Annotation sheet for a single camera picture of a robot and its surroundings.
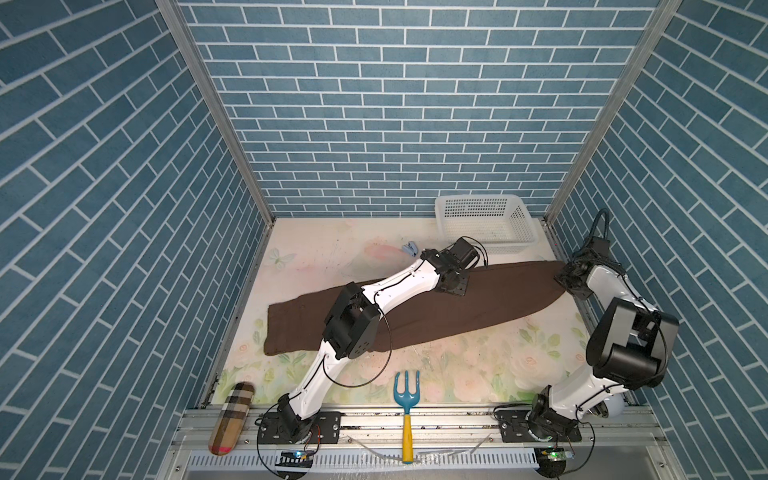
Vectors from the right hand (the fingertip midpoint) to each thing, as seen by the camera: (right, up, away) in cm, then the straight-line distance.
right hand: (566, 277), depth 92 cm
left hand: (-34, -3, -1) cm, 34 cm away
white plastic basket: (-9, +19, +28) cm, 35 cm away
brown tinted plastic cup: (-93, -33, -20) cm, 101 cm away
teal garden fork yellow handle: (-50, -31, -13) cm, 61 cm away
